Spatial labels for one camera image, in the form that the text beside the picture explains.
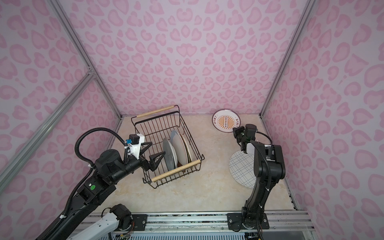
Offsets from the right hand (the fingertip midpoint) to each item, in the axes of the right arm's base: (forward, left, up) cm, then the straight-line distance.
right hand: (234, 125), depth 98 cm
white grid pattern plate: (-25, -3, -11) cm, 27 cm away
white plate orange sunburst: (+6, +5, -2) cm, 8 cm away
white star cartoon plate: (-25, +28, +9) cm, 39 cm away
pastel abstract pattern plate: (-23, +32, +2) cm, 39 cm away
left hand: (-31, +39, +22) cm, 55 cm away
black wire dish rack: (+2, +53, -4) cm, 53 cm away
